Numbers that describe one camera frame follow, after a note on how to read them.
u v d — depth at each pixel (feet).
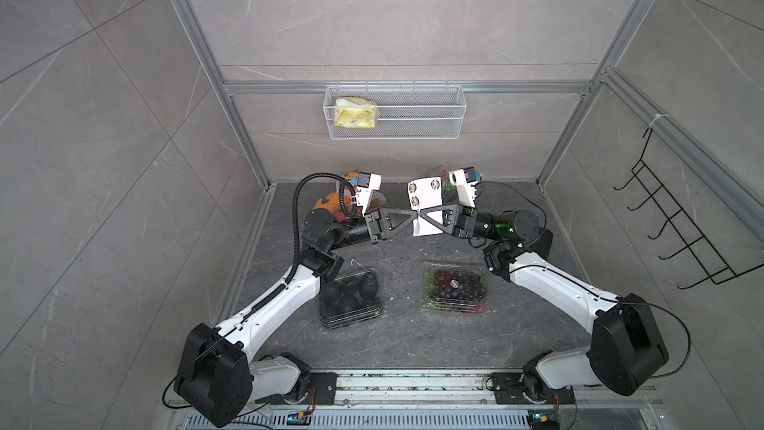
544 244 3.21
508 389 2.39
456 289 2.73
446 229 1.92
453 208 1.91
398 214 1.94
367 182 1.91
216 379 1.30
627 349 1.37
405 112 3.31
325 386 2.39
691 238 2.12
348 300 2.77
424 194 1.96
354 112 2.82
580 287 1.59
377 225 1.82
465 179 1.91
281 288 1.63
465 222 1.84
